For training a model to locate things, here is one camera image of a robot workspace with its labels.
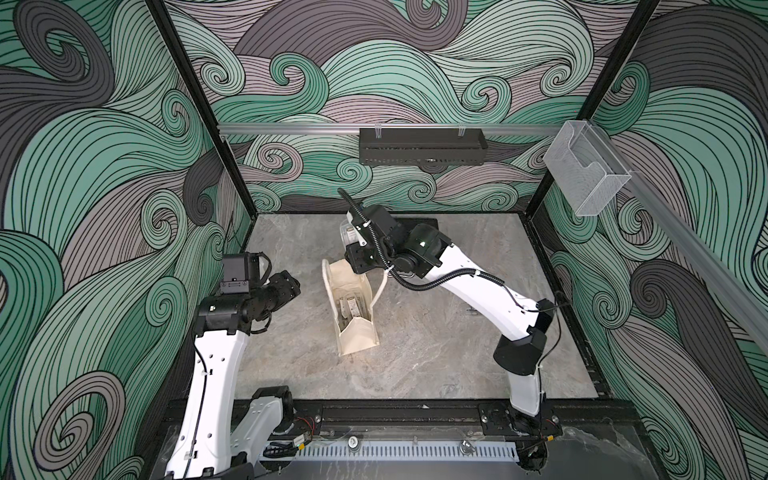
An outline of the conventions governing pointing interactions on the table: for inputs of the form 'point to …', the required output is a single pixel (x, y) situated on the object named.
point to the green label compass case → (349, 307)
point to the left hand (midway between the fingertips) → (288, 286)
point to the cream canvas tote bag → (360, 334)
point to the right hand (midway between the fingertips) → (350, 254)
